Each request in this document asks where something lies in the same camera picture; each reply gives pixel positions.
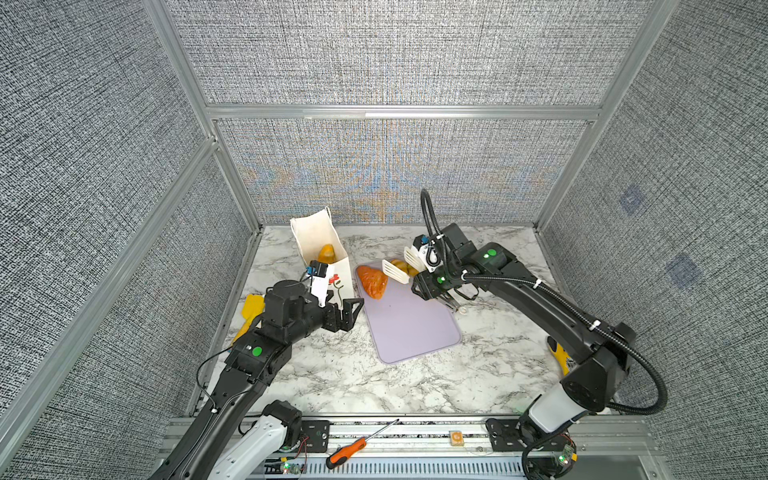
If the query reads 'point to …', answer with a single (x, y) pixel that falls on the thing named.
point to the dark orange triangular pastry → (375, 282)
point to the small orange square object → (456, 438)
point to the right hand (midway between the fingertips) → (420, 281)
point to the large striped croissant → (327, 254)
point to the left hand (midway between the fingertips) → (348, 297)
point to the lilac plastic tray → (401, 324)
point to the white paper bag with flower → (317, 228)
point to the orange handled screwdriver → (337, 459)
